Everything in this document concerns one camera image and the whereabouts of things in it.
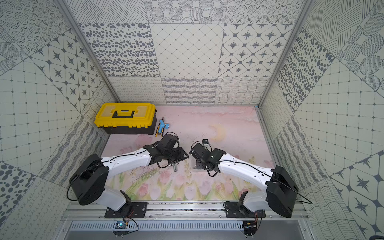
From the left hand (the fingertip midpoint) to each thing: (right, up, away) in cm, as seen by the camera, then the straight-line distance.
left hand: (189, 154), depth 84 cm
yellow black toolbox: (-39, +20, +7) cm, 45 cm away
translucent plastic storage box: (+3, -8, +4) cm, 10 cm away
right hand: (+9, -4, -2) cm, 10 cm away
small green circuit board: (-33, -32, -12) cm, 47 cm away
